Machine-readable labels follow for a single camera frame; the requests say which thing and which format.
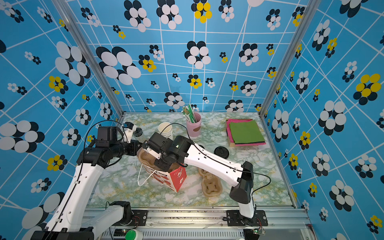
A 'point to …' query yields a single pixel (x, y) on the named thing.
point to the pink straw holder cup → (194, 128)
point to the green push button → (130, 235)
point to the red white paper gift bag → (174, 179)
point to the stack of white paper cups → (167, 132)
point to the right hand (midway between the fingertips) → (162, 160)
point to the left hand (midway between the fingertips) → (142, 143)
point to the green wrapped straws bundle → (189, 113)
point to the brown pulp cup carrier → (211, 184)
